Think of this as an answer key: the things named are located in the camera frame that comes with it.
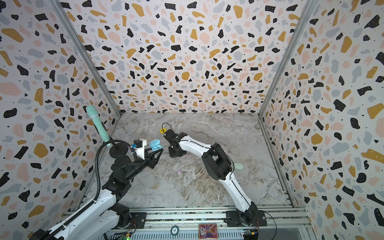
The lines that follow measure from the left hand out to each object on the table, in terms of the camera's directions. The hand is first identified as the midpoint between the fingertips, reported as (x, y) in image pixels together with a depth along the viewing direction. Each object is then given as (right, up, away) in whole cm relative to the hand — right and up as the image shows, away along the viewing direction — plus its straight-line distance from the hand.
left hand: (161, 147), depth 74 cm
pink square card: (+23, -39, -4) cm, 46 cm away
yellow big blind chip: (-8, +7, +35) cm, 37 cm away
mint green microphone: (-36, +18, +2) cm, 40 cm away
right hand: (+2, -7, +22) cm, 23 cm away
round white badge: (+7, -40, -3) cm, 40 cm away
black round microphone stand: (-34, -5, +23) cm, 42 cm away
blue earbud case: (-4, +1, +1) cm, 4 cm away
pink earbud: (+6, -17, +16) cm, 24 cm away
